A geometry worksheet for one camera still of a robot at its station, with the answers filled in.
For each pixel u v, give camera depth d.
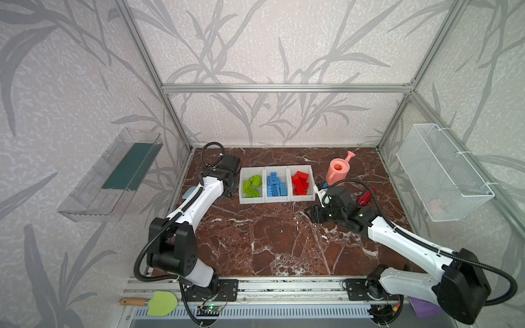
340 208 0.62
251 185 1.02
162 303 0.71
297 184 0.99
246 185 1.02
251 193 0.99
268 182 1.02
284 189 0.99
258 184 1.01
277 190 0.98
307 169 1.04
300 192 0.96
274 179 1.00
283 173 1.01
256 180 1.02
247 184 1.02
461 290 0.39
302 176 1.02
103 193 0.64
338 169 0.96
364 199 0.96
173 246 0.43
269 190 0.98
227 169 0.68
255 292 0.74
